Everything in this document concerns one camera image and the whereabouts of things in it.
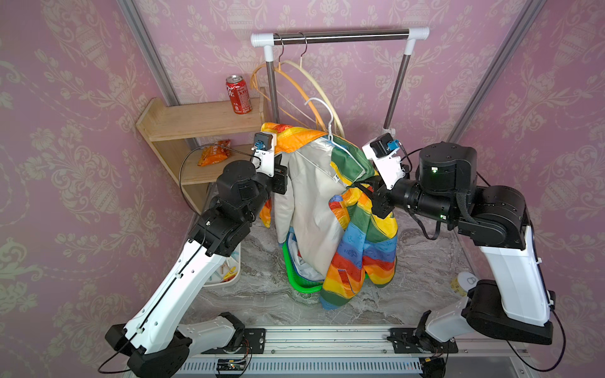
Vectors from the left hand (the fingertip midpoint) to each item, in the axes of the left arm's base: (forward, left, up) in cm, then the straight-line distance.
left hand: (282, 156), depth 60 cm
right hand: (-10, -18, +3) cm, 21 cm away
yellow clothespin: (-12, +21, -46) cm, 52 cm away
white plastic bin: (-11, +23, -46) cm, 53 cm away
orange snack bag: (+28, +31, -22) cm, 47 cm away
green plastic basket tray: (-18, -4, -39) cm, 43 cm away
